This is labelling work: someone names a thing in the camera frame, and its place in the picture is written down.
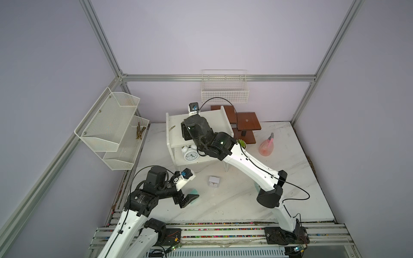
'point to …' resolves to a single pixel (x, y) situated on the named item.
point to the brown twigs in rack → (139, 131)
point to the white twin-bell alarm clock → (190, 152)
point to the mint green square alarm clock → (194, 192)
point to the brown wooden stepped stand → (242, 124)
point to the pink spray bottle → (266, 147)
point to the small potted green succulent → (243, 143)
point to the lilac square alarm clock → (214, 181)
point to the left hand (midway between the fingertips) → (190, 188)
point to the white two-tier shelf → (220, 122)
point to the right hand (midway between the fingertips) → (191, 124)
